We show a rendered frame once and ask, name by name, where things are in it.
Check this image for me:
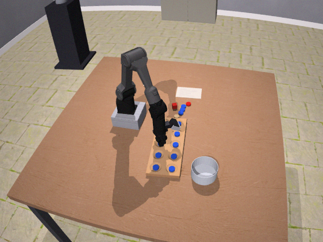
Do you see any white sheet of paper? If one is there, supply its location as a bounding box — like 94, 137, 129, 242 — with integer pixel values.
176, 87, 202, 99

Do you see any tan tray with round pockets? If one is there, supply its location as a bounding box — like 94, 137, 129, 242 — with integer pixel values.
146, 118, 187, 178

